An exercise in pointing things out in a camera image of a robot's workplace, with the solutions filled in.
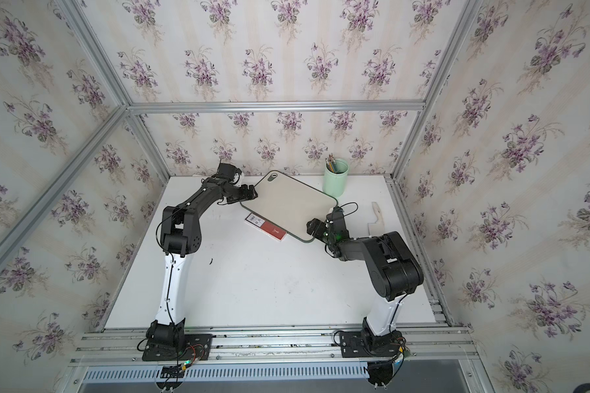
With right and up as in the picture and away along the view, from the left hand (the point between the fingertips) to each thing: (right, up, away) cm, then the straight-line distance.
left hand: (251, 196), depth 110 cm
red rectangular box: (+8, -13, -9) cm, 17 cm away
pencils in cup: (+35, +15, -6) cm, 39 cm away
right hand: (+29, -13, -11) cm, 33 cm away
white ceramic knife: (+55, -14, -8) cm, 57 cm away
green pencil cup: (+37, +8, -7) cm, 39 cm away
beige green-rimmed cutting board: (+17, -4, +1) cm, 17 cm away
